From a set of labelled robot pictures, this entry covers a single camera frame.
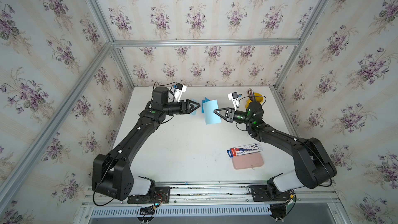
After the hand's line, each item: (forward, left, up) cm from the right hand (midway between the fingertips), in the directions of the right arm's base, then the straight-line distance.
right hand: (216, 113), depth 76 cm
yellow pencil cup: (+25, -31, -16) cm, 43 cm away
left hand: (+1, +9, +4) cm, 10 cm away
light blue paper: (-3, +11, +5) cm, 12 cm away
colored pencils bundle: (+21, -24, -9) cm, 33 cm away
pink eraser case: (-15, -18, -24) cm, 33 cm away
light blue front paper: (-1, +2, -2) cm, 3 cm away
